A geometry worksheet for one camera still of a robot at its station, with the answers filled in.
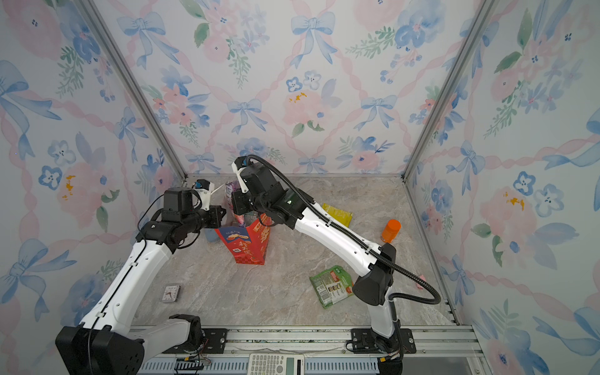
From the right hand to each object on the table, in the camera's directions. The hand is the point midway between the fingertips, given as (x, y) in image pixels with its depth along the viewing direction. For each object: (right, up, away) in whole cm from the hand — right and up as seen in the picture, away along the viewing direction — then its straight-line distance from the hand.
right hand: (231, 193), depth 69 cm
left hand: (-5, -5, +9) cm, 11 cm away
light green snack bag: (+31, -33, +15) cm, 48 cm away
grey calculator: (+13, -50, 0) cm, 52 cm away
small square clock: (-25, -34, +13) cm, 44 cm away
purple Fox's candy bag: (+2, -8, +3) cm, 9 cm away
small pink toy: (+65, -31, +18) cm, 74 cm away
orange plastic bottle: (+55, -14, +22) cm, 61 cm away
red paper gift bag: (+2, -17, +10) cm, 19 cm away
